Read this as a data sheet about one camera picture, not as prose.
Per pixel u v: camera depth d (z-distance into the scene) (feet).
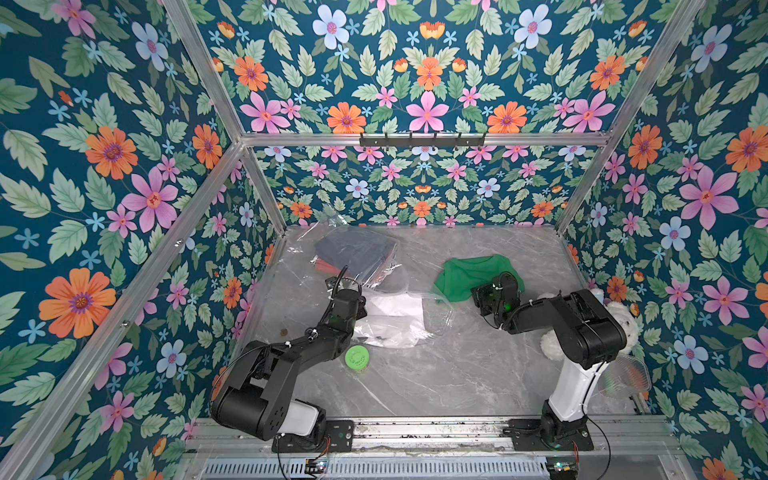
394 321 2.94
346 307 2.30
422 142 3.05
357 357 2.70
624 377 2.81
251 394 1.43
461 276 3.36
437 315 3.14
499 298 2.60
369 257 3.16
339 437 2.41
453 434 2.46
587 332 1.70
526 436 2.40
